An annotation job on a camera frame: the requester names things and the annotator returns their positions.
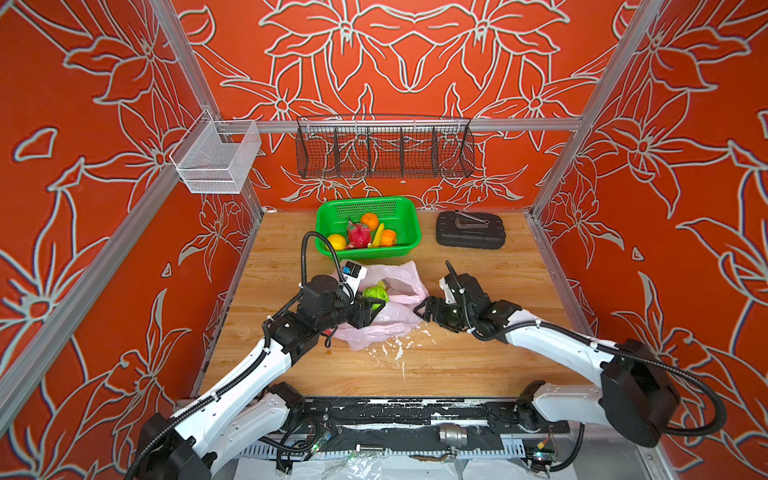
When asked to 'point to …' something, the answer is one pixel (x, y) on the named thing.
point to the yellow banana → (378, 236)
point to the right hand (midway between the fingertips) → (418, 314)
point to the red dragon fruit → (359, 236)
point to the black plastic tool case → (470, 230)
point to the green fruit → (379, 291)
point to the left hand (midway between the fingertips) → (376, 297)
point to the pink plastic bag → (407, 293)
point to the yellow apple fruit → (338, 241)
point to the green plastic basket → (398, 214)
